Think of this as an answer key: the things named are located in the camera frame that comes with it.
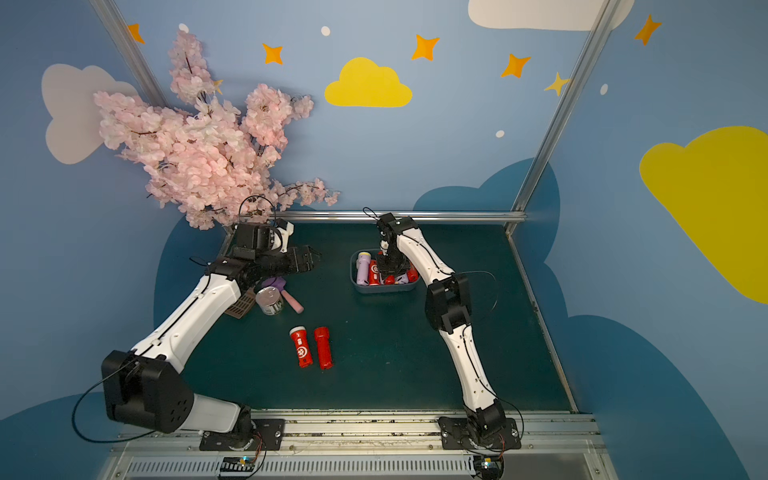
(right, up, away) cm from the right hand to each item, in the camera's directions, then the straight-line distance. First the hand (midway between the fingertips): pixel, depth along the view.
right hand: (392, 272), depth 100 cm
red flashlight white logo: (-6, -2, +1) cm, 7 cm away
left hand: (-23, +6, -17) cm, 30 cm away
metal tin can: (-39, -9, -7) cm, 41 cm away
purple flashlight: (-10, +3, +1) cm, 10 cm away
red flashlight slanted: (+7, -1, -1) cm, 7 cm away
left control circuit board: (-39, -47, -27) cm, 67 cm away
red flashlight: (-1, -3, -3) cm, 4 cm away
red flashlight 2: (-22, -19, -11) cm, 31 cm away
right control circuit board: (+24, -47, -26) cm, 59 cm away
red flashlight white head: (-28, -20, -12) cm, 36 cm away
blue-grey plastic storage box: (-5, -6, +1) cm, 7 cm away
